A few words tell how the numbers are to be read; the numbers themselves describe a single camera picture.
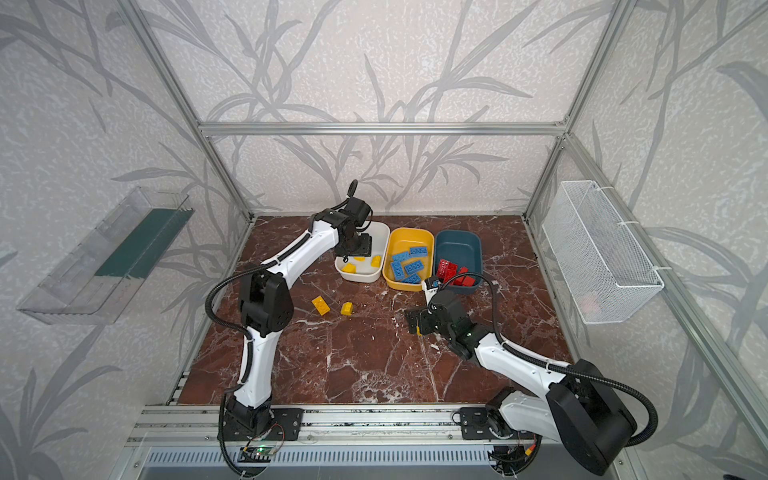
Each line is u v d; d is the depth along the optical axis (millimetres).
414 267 1019
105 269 649
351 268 1023
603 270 614
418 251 1075
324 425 753
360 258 867
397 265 996
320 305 937
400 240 1083
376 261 1021
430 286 755
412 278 996
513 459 731
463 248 1092
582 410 409
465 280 963
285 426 732
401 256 1083
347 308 924
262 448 708
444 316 658
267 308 555
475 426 726
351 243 831
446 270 992
